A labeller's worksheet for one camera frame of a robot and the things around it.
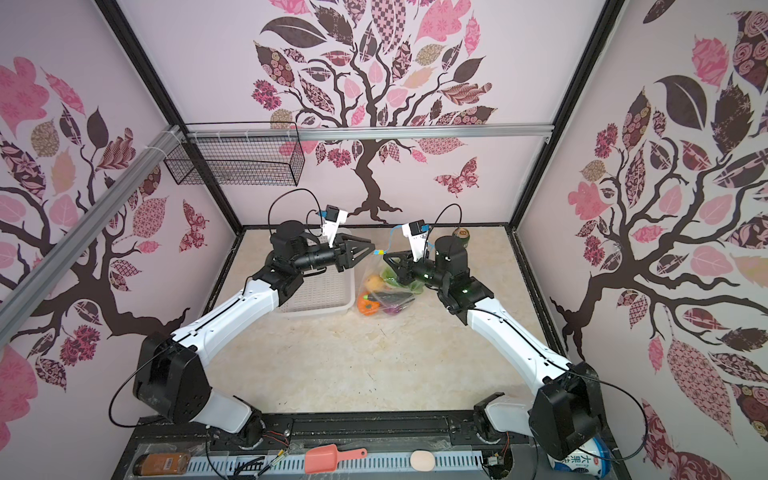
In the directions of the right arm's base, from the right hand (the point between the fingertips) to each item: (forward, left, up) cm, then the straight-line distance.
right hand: (386, 253), depth 73 cm
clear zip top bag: (0, +1, -17) cm, 17 cm away
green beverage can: (+25, -26, -19) cm, 41 cm away
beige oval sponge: (-41, -8, -29) cm, 51 cm away
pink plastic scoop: (-40, +16, -29) cm, 52 cm away
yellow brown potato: (+3, +4, -17) cm, 18 cm away
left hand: (0, +3, +2) cm, 4 cm away
